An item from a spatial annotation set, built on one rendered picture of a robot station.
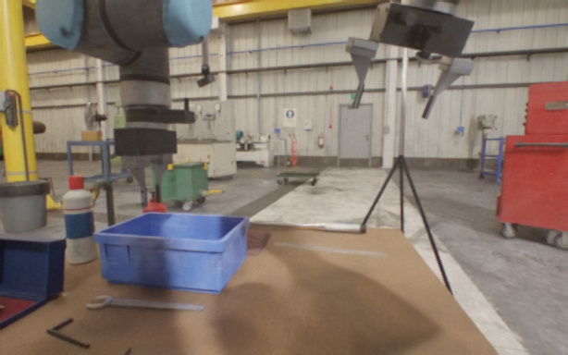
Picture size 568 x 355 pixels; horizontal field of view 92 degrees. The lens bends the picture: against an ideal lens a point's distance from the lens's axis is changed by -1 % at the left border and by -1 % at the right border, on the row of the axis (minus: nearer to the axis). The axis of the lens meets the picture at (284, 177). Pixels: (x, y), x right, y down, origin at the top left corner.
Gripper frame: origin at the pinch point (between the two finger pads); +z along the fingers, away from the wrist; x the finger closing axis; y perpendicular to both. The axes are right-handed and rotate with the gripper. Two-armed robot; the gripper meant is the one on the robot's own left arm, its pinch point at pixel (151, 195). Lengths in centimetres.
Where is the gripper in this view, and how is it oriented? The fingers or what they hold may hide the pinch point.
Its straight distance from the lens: 62.5
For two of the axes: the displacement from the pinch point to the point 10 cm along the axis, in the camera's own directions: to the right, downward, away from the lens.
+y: -9.9, -0.2, 1.6
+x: -1.6, 1.2, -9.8
